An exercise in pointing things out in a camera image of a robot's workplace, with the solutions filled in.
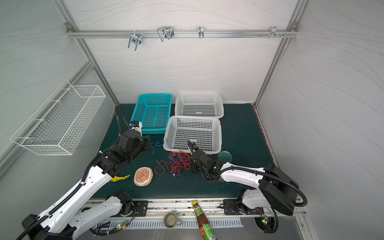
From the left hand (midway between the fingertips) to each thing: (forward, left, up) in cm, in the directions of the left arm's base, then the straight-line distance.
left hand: (151, 134), depth 75 cm
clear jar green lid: (-5, -39, -13) cm, 42 cm away
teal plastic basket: (+36, +12, -22) cm, 43 cm away
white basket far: (+44, -25, -21) cm, 55 cm away
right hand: (-3, -22, -16) cm, 27 cm away
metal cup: (-34, -12, -22) cm, 42 cm away
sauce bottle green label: (-37, -29, -18) cm, 50 cm away
